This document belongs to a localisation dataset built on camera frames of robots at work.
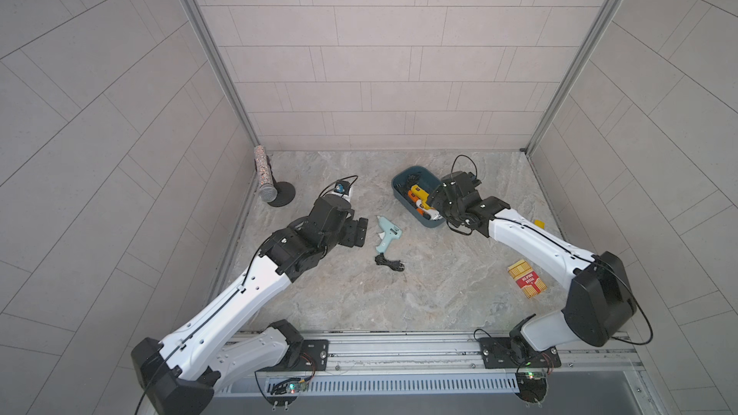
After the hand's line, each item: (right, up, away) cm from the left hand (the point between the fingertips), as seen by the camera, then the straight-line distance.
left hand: (356, 216), depth 74 cm
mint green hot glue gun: (+9, -7, +18) cm, 22 cm away
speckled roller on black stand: (-23, +5, +7) cm, 25 cm away
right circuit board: (+43, -40, -6) cm, 59 cm away
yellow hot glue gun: (+20, +4, +20) cm, 29 cm away
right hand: (+22, +3, +12) cm, 25 cm away
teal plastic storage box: (+15, +9, +31) cm, 35 cm away
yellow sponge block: (+60, -6, +23) cm, 64 cm away
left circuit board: (-15, -39, -8) cm, 43 cm away
